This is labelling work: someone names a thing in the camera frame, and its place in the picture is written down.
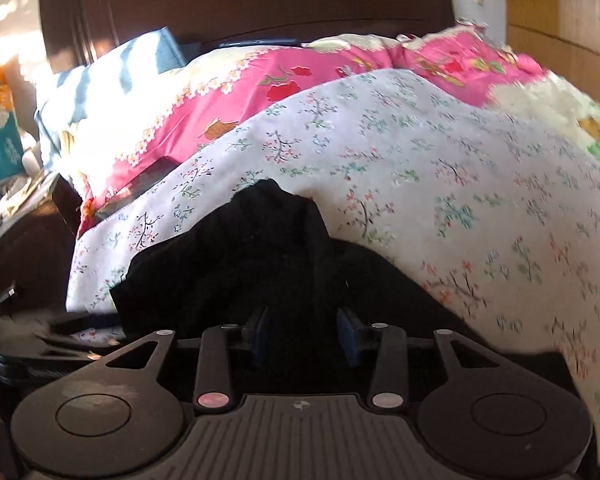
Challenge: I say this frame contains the stack of papers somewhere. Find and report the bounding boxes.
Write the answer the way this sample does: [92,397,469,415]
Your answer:
[0,170,62,252]

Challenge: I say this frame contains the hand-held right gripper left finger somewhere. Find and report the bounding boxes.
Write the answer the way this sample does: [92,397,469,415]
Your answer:
[97,306,271,413]

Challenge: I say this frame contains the dark wooden nightstand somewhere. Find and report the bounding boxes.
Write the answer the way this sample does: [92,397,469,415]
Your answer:
[0,172,84,317]

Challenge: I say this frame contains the white floral blanket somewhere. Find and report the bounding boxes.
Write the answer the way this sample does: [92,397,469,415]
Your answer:
[65,67,600,422]

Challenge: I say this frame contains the wooden wardrobe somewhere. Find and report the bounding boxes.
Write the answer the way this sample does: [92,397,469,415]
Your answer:
[502,0,600,107]

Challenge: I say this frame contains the small white bottle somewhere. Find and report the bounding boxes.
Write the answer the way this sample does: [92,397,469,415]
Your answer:
[22,132,44,177]

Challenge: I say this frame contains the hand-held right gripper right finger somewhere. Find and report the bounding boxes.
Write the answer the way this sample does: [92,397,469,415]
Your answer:
[336,306,511,412]

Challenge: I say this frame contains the teal and orange floral bag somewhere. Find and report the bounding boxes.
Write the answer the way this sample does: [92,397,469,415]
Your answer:
[0,55,27,182]

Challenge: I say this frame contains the blue white striped pillow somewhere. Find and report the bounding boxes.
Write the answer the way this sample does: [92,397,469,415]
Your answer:
[34,27,189,177]

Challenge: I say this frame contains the black pants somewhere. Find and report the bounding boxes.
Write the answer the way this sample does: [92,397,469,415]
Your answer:
[109,178,583,407]

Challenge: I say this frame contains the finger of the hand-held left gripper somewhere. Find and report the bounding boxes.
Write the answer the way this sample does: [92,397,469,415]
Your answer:
[40,310,125,362]

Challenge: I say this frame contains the dark flat object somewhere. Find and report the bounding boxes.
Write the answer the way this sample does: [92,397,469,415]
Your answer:
[217,37,302,51]

